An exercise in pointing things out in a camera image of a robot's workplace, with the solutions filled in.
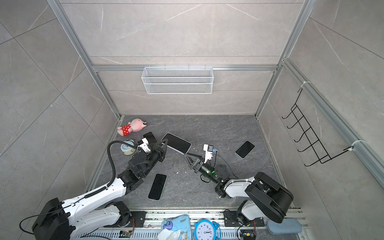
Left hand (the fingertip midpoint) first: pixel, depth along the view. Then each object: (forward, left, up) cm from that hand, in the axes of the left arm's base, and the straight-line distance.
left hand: (169, 136), depth 72 cm
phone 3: (-15, +9, -28) cm, 33 cm away
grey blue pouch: (-37, -56, -26) cm, 72 cm away
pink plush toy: (+28, +29, -23) cm, 46 cm away
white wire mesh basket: (+47, -3, +1) cm, 47 cm away
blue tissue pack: (-33, -5, -24) cm, 41 cm away
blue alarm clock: (-36, -16, -25) cm, 47 cm away
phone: (-1, -4, -4) cm, 5 cm away
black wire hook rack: (-11, -63, +4) cm, 64 cm away
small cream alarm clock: (+9, +31, -25) cm, 41 cm away
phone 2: (+22, +19, -30) cm, 42 cm away
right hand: (-7, -8, -7) cm, 12 cm away
